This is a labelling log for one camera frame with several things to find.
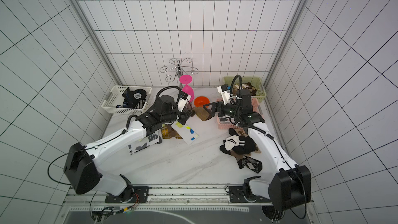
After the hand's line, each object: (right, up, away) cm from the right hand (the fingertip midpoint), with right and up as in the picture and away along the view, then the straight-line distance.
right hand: (210, 102), depth 76 cm
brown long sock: (-4, -5, 0) cm, 7 cm away
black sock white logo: (-52, +2, +31) cm, 61 cm away
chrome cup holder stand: (-17, +18, +16) cm, 30 cm away
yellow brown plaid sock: (-24, -18, +14) cm, 33 cm away
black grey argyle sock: (+23, -33, +6) cm, 41 cm away
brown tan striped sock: (+30, +11, +37) cm, 49 cm away
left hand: (-9, -6, +2) cm, 12 cm away
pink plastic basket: (+12, -14, +22) cm, 28 cm away
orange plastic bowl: (-5, 0, +30) cm, 30 cm away
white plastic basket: (-68, +3, +34) cm, 76 cm away
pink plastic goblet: (-12, +13, +9) cm, 20 cm away
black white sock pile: (+17, -24, +10) cm, 31 cm away
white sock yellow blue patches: (-13, -20, +17) cm, 29 cm away
